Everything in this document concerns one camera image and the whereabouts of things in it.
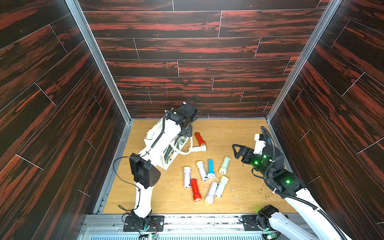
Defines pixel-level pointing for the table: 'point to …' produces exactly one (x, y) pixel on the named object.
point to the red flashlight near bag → (199, 139)
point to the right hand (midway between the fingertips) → (242, 146)
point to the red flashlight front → (197, 194)
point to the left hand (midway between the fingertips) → (183, 132)
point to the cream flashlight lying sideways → (202, 148)
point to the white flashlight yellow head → (201, 168)
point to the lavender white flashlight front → (210, 196)
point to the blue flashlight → (211, 175)
